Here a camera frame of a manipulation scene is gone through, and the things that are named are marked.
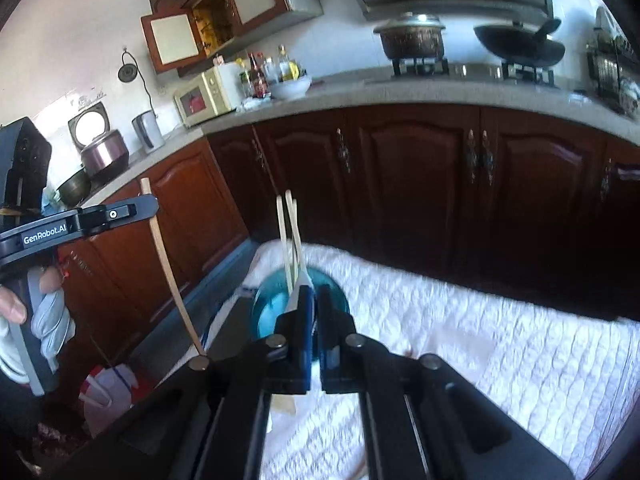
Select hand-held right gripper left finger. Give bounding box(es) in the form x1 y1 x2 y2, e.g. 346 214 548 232
50 285 317 480

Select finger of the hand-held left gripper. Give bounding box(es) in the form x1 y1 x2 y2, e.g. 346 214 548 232
80 196 160 236

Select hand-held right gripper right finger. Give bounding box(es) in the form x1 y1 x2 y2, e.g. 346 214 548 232
320 285 576 480

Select person's left hand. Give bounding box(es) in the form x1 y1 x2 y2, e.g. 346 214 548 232
0 266 77 382

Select dark metal bowl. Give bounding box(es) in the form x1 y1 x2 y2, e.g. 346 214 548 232
55 168 92 207

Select silver rice cooker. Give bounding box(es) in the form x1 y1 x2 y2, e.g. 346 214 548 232
67 101 129 183

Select white electric kettle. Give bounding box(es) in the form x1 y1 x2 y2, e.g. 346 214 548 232
131 110 166 154

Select white quilted tablecloth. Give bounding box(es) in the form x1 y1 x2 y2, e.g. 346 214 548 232
260 242 632 480

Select cream microwave oven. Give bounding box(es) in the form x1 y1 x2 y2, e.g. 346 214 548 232
173 66 242 129

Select dark wooden base cabinet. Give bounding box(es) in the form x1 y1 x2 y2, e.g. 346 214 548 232
50 104 640 406

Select white plastic bag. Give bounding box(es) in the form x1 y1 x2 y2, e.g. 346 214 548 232
80 364 140 438

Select white bowl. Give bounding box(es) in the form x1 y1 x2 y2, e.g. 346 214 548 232
269 76 313 101

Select clear oil bottle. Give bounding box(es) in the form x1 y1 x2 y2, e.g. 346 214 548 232
277 44 296 83

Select gas stove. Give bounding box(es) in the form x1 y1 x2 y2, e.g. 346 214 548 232
360 56 563 90

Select metal stockpot with lid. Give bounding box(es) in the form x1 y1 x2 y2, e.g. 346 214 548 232
373 12 447 61

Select black wok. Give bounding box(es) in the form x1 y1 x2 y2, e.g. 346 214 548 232
472 18 567 69

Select metal dish rack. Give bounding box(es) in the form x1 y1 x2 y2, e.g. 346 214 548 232
585 7 640 118

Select dark round wall fixture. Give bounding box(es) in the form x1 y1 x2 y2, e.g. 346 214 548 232
117 47 153 111

